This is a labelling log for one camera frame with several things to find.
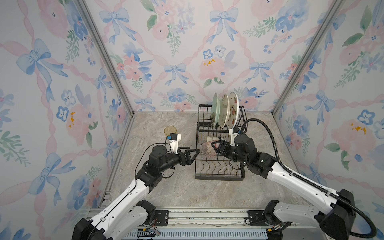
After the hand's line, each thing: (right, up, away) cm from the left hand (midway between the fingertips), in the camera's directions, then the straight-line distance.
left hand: (195, 149), depth 71 cm
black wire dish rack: (+16, -14, +20) cm, 29 cm away
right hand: (+10, +2, +4) cm, 11 cm away
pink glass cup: (+7, -2, +13) cm, 15 cm away
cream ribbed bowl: (+10, +4, +21) cm, 23 cm away
